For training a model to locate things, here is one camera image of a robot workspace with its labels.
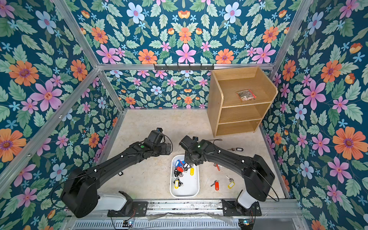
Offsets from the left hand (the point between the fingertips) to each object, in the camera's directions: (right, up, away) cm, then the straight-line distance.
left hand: (166, 146), depth 86 cm
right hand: (+14, -7, -5) cm, 16 cm away
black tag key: (+47, -4, +9) cm, 48 cm away
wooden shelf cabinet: (+43, +28, -5) cm, 51 cm away
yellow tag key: (+39, -22, -4) cm, 45 cm away
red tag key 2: (+30, -22, -4) cm, 37 cm away
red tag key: (+32, -13, +3) cm, 35 cm away
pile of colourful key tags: (+9, -14, +1) cm, 16 cm away
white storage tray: (+11, -19, -2) cm, 22 cm away
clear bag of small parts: (+47, +30, -4) cm, 56 cm away
